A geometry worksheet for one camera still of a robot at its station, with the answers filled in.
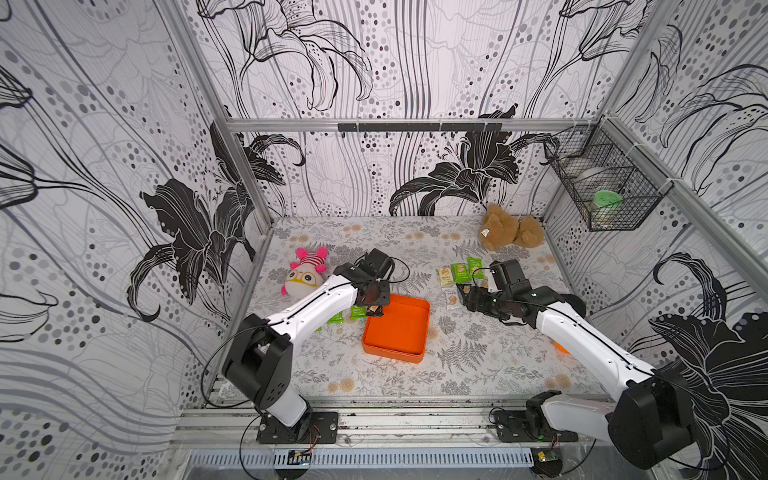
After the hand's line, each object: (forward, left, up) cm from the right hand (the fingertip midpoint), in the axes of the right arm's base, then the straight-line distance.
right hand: (475, 299), depth 85 cm
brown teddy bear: (+28, -13, -2) cm, 31 cm away
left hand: (0, +27, -1) cm, 27 cm away
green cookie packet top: (+16, 0, -10) cm, 18 cm away
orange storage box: (-6, +22, -10) cm, 24 cm away
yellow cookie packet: (+14, +6, -9) cm, 18 cm away
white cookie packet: (+6, +5, -9) cm, 12 cm away
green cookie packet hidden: (-2, +42, -8) cm, 42 cm away
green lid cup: (+16, -33, +22) cm, 42 cm away
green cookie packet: (0, +35, -9) cm, 36 cm away
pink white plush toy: (+10, +52, -1) cm, 53 cm away
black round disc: (0, -30, -3) cm, 30 cm away
